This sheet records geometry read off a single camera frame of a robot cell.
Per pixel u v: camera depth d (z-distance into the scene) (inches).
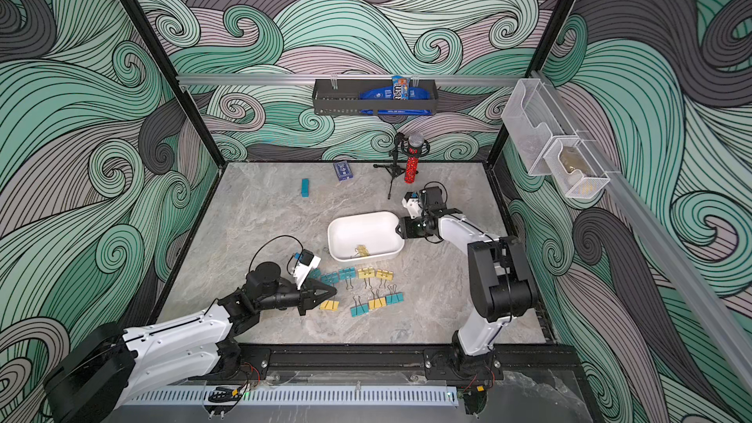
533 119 30.6
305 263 27.8
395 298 32.9
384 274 34.4
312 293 27.5
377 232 37.8
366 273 33.8
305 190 44.6
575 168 25.3
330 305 29.8
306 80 36.9
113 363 16.1
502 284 18.5
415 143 36.0
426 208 29.9
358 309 32.1
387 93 36.3
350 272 34.7
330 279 33.7
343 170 46.1
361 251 36.4
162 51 34.5
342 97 37.4
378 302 32.7
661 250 19.7
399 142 38.7
